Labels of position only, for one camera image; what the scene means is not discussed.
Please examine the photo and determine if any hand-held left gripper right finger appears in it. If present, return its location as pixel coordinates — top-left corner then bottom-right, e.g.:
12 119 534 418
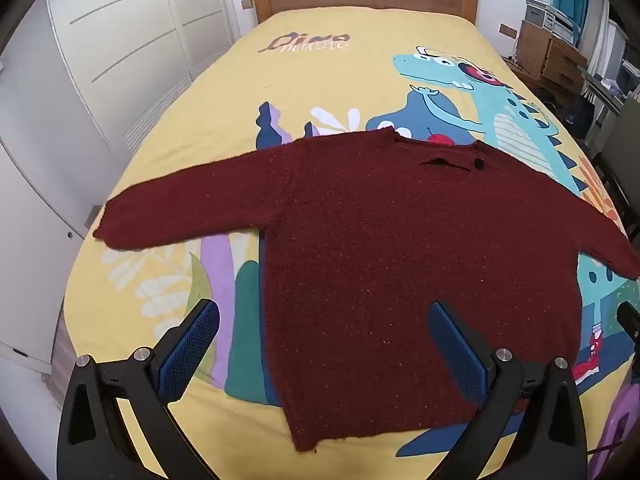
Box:
428 300 588 480

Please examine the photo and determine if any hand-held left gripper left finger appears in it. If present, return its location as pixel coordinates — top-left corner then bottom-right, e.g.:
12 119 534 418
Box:
56 298 221 480

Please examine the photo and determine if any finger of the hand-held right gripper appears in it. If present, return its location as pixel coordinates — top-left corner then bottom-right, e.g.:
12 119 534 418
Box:
616 301 640 346

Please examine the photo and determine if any dark red knitted sweater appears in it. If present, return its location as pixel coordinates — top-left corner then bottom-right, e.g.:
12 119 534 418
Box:
93 127 640 453

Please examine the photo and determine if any purple plastic object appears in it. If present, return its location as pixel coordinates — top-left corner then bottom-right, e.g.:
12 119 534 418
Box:
587 385 640 480

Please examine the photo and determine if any dark chair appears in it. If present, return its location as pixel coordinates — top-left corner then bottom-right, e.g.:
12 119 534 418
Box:
595 145 640 241

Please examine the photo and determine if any dark bag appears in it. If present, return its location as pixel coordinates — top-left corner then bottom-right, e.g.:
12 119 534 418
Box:
565 92 596 138

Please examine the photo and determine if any wooden cabinet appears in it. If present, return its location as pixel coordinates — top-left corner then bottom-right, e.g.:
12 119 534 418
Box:
515 20 588 86

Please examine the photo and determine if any yellow dinosaur printed bedspread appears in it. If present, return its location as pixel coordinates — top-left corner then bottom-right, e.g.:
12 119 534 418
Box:
60 7 640 480

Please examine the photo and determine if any white printer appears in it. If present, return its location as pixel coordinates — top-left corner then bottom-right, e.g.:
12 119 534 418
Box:
525 0 581 43

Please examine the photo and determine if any white wardrobe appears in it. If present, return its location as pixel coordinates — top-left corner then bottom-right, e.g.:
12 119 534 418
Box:
0 0 251 376

